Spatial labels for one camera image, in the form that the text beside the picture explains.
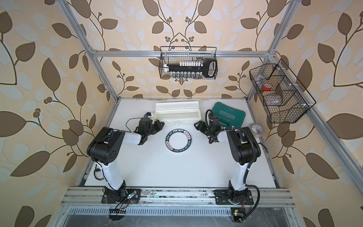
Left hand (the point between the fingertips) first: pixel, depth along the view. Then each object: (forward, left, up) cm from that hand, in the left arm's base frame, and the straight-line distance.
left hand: (163, 121), depth 98 cm
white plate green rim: (-11, -11, -7) cm, 17 cm away
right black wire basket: (-5, -68, +27) cm, 74 cm away
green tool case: (+5, -47, -2) cm, 48 cm away
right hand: (-1, -24, -4) cm, 25 cm away
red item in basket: (+6, -63, +25) cm, 68 cm away
